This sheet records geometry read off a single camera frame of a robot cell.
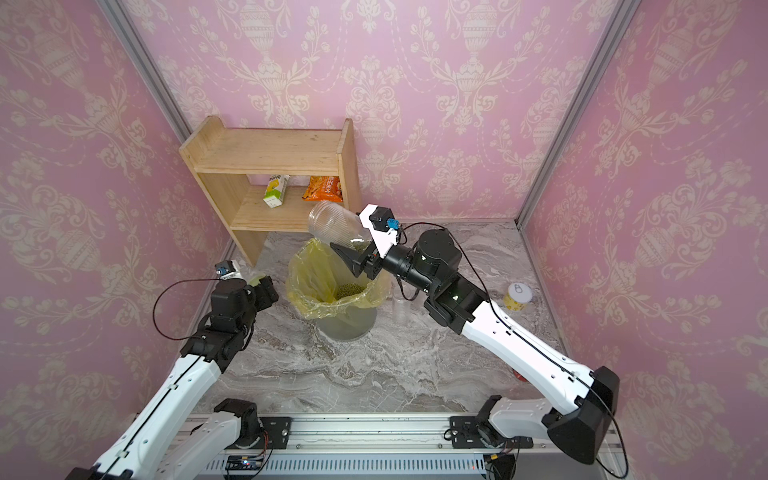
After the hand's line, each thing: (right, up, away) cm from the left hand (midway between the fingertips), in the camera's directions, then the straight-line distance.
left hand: (261, 283), depth 80 cm
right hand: (+27, +13, -22) cm, 37 cm away
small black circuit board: (-1, -43, -7) cm, 44 cm away
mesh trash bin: (+24, -11, 0) cm, 26 cm away
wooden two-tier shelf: (-6, +32, +19) cm, 38 cm away
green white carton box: (-2, +28, +15) cm, 32 cm away
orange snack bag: (+13, +29, +16) cm, 35 cm away
